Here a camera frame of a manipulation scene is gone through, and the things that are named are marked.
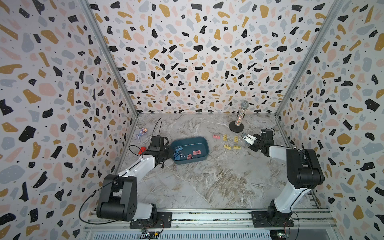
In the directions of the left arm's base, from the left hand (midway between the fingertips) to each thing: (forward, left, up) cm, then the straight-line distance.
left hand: (172, 150), depth 91 cm
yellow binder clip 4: (+5, -42, -6) cm, 42 cm away
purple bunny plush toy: (+19, +24, -4) cm, 31 cm away
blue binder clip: (+5, -2, -6) cm, 8 cm away
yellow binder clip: (+14, -35, -7) cm, 38 cm away
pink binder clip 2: (+1, -14, -4) cm, 15 cm away
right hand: (+11, -52, -2) cm, 53 cm away
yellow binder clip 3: (+6, -35, -6) cm, 36 cm away
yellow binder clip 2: (+13, -43, -7) cm, 45 cm away
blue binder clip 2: (-1, -2, -5) cm, 6 cm away
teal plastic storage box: (+5, -6, -8) cm, 11 cm away
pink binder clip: (+14, -29, -6) cm, 32 cm away
